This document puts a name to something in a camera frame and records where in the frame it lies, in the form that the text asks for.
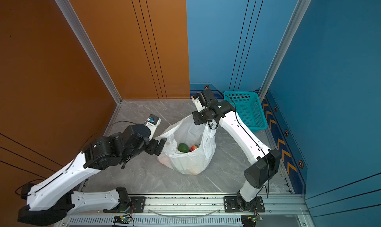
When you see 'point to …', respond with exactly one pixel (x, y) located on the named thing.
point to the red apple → (193, 147)
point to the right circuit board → (250, 220)
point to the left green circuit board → (122, 219)
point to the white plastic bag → (186, 131)
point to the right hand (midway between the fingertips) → (195, 117)
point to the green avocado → (183, 147)
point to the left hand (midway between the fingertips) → (158, 134)
